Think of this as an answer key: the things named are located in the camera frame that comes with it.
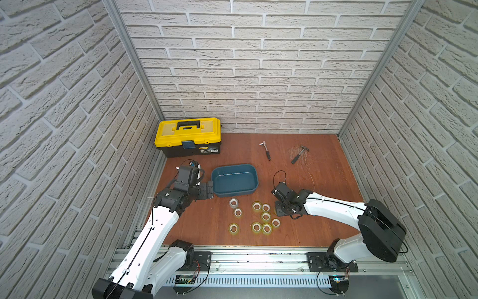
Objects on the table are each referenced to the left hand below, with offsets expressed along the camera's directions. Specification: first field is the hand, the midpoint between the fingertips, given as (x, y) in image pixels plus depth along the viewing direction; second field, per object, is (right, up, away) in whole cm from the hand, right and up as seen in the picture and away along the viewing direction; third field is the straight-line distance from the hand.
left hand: (204, 183), depth 77 cm
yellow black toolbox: (-13, +21, +18) cm, 31 cm away
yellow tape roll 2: (+11, -20, +5) cm, 23 cm away
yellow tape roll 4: (+28, -14, +10) cm, 32 cm away
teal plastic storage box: (+12, -2, +21) cm, 25 cm away
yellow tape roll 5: (+27, -17, +8) cm, 33 cm away
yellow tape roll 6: (+23, -21, +5) cm, 31 cm away
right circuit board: (+54, -38, -7) cm, 66 cm away
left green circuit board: (-7, -38, -5) cm, 39 cm away
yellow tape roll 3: (+23, -13, +11) cm, 28 cm away
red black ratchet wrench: (+31, +14, +33) cm, 47 cm away
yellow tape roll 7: (+27, -21, +5) cm, 35 cm away
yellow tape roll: (+13, -17, +8) cm, 23 cm away
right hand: (+35, -14, +10) cm, 39 cm away
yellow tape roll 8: (+32, -19, +6) cm, 37 cm away
